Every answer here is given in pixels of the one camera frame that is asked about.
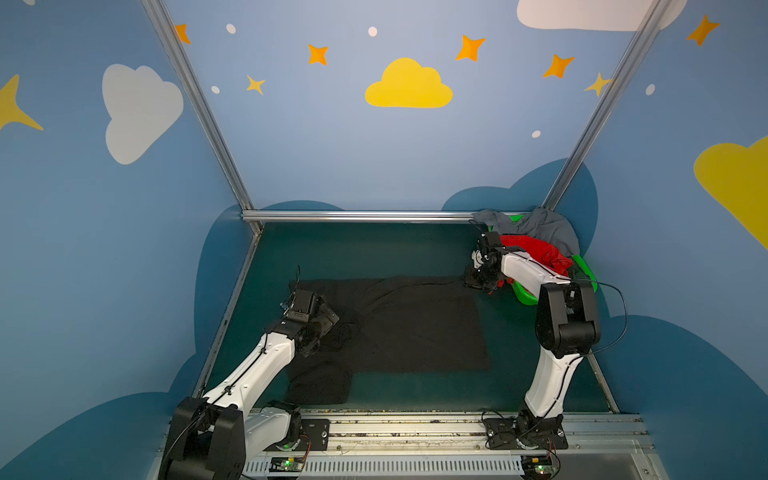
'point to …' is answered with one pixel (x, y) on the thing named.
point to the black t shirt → (388, 325)
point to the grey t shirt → (542, 224)
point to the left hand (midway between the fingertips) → (332, 324)
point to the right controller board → (536, 465)
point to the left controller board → (286, 464)
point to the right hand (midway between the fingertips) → (470, 281)
